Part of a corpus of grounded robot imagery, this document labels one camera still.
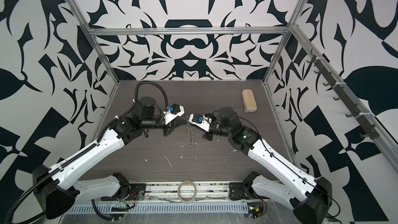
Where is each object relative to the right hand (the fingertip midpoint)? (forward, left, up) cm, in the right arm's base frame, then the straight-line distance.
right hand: (193, 122), depth 68 cm
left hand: (+2, +3, +1) cm, 4 cm away
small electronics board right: (-29, -27, -28) cm, 49 cm away
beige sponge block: (+29, -35, -25) cm, 52 cm away
